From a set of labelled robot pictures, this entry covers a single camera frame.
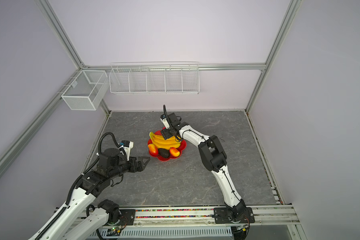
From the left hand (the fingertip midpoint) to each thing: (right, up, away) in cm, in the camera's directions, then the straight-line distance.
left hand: (143, 160), depth 75 cm
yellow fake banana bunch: (+8, +5, +22) cm, 24 cm away
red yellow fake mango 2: (+1, +3, +17) cm, 17 cm away
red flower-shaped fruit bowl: (+19, +4, +22) cm, 29 cm away
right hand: (+9, +14, +27) cm, 32 cm away
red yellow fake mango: (+15, +1, +16) cm, 22 cm away
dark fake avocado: (+8, +1, +17) cm, 19 cm away
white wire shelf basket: (+1, +49, +24) cm, 55 cm away
